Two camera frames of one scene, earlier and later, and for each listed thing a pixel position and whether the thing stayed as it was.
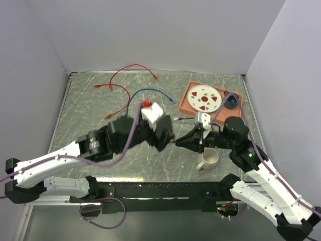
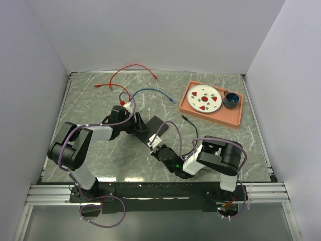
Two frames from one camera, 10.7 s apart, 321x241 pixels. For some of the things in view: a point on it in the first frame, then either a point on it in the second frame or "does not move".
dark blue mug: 231,100 does not move
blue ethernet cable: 156,89 does not move
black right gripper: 191,140 to 156,152
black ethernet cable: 179,118 to 185,118
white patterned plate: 204,98 does not move
